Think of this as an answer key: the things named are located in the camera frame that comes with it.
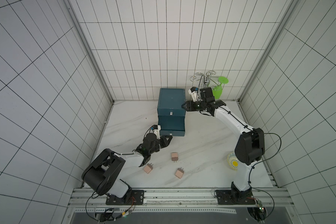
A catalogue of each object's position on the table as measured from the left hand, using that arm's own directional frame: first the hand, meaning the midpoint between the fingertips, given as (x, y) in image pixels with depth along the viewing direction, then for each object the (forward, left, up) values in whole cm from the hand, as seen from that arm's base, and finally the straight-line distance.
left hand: (171, 139), depth 87 cm
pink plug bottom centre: (-18, -5, -7) cm, 20 cm away
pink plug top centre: (-9, -2, -6) cm, 11 cm away
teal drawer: (+7, -1, +4) cm, 9 cm away
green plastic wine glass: (+27, -31, +18) cm, 45 cm away
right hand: (+17, -5, +13) cm, 22 cm away
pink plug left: (-16, +13, -6) cm, 22 cm away
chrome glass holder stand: (+36, -23, +21) cm, 47 cm away
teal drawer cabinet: (+21, +1, +13) cm, 25 cm away
